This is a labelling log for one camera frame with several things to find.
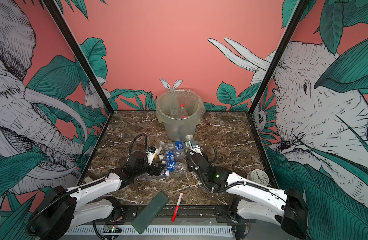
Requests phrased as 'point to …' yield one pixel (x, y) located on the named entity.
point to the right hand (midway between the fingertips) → (188, 153)
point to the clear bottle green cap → (188, 139)
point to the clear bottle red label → (183, 114)
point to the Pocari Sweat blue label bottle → (172, 155)
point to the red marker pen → (177, 207)
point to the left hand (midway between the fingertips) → (160, 160)
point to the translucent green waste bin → (180, 110)
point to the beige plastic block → (88, 179)
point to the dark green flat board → (147, 218)
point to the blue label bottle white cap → (171, 165)
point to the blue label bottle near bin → (175, 145)
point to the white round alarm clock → (258, 176)
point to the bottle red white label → (174, 112)
